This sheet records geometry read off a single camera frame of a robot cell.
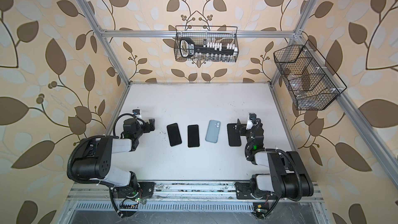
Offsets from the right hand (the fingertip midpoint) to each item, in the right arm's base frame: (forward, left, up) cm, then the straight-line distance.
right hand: (247, 121), depth 89 cm
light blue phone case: (-1, +20, -8) cm, 22 cm away
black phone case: (-5, +7, -10) cm, 14 cm away
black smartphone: (-3, +44, -9) cm, 45 cm away
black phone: (-5, +32, -8) cm, 34 cm away
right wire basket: (+4, -27, +26) cm, 37 cm away
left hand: (+6, +61, -3) cm, 61 cm away
